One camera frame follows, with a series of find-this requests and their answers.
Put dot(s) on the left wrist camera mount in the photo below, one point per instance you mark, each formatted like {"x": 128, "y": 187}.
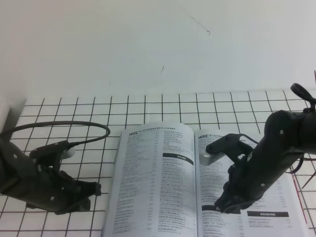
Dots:
{"x": 50, "y": 156}

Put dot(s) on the white box at left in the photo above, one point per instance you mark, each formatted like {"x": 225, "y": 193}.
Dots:
{"x": 10, "y": 111}

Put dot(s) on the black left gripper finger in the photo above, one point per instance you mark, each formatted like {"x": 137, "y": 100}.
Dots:
{"x": 86, "y": 189}
{"x": 80, "y": 206}

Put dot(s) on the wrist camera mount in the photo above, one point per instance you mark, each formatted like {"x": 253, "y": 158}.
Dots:
{"x": 50, "y": 156}
{"x": 229, "y": 145}

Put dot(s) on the white grid tablecloth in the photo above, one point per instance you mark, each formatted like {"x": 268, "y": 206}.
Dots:
{"x": 244, "y": 112}

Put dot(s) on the book red cover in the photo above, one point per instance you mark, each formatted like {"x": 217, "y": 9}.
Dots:
{"x": 160, "y": 189}

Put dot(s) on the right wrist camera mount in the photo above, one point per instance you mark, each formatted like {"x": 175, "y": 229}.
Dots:
{"x": 229, "y": 145}

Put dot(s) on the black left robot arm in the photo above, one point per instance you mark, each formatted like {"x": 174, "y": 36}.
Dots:
{"x": 12, "y": 178}

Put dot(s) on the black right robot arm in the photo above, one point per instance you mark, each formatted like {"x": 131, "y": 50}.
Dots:
{"x": 288, "y": 136}

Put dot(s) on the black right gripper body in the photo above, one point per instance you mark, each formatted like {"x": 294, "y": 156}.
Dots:
{"x": 244, "y": 184}

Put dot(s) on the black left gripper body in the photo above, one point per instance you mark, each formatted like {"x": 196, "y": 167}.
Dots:
{"x": 49, "y": 190}

